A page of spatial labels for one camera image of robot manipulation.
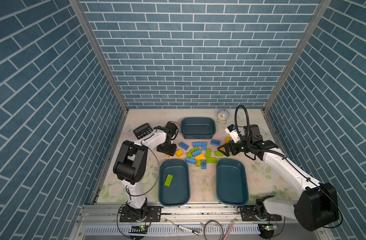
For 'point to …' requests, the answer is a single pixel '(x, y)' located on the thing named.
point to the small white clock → (223, 115)
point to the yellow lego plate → (223, 149)
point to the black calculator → (142, 130)
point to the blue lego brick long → (198, 144)
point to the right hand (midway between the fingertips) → (223, 144)
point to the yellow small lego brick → (199, 157)
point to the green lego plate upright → (208, 152)
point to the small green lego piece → (189, 154)
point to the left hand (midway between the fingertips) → (168, 151)
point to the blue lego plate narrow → (204, 145)
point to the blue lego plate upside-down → (215, 142)
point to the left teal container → (178, 194)
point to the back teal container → (198, 128)
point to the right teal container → (231, 182)
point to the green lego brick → (194, 149)
